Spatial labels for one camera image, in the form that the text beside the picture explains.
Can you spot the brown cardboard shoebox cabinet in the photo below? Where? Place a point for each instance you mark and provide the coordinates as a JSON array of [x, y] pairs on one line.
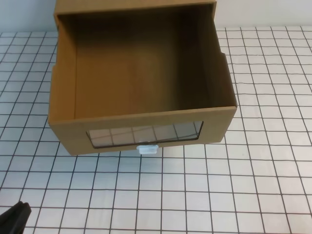
[[63, 7]]

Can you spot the brown cardboard drawer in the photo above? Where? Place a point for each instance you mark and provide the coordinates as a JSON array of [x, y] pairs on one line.
[[140, 78]]

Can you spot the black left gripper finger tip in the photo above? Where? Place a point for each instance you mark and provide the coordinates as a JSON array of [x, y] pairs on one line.
[[13, 221]]

